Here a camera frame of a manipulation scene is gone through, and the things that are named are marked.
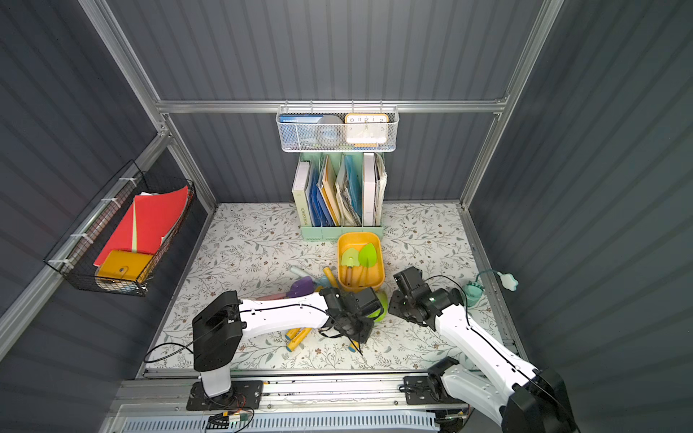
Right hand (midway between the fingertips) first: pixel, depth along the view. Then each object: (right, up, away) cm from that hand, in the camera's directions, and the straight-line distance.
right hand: (399, 305), depth 82 cm
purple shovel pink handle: (-32, +4, +11) cm, 34 cm away
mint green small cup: (+24, +3, +2) cm, 24 cm away
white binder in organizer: (-9, +37, +12) cm, 40 cm away
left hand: (-10, -8, -3) cm, 13 cm away
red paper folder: (-71, +26, -8) cm, 76 cm away
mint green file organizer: (-19, +36, +14) cm, 43 cm away
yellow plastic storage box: (-6, +6, +17) cm, 19 cm away
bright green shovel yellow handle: (-9, +12, +20) cm, 25 cm away
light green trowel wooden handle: (-15, +12, +19) cm, 28 cm away
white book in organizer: (-32, +36, +7) cm, 49 cm away
